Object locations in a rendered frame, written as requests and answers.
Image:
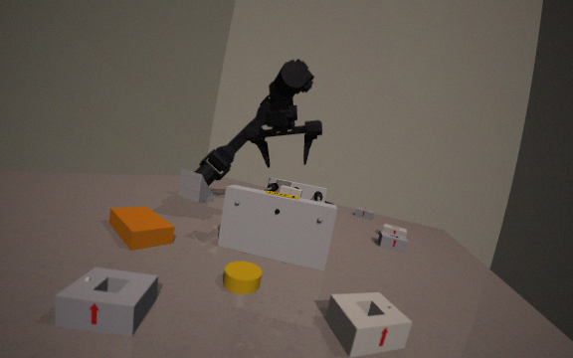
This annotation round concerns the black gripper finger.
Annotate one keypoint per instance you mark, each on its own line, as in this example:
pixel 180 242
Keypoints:
pixel 263 146
pixel 308 138

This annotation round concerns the yellow short cylinder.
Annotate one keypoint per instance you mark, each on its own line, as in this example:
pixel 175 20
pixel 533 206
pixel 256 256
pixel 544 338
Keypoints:
pixel 242 277

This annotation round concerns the orange rectangular block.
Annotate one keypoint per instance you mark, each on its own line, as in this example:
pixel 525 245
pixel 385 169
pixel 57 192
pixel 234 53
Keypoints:
pixel 140 227

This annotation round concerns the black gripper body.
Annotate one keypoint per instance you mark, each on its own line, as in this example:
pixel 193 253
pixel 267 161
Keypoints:
pixel 257 132

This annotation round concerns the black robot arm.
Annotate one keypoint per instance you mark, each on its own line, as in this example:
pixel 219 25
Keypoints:
pixel 292 78

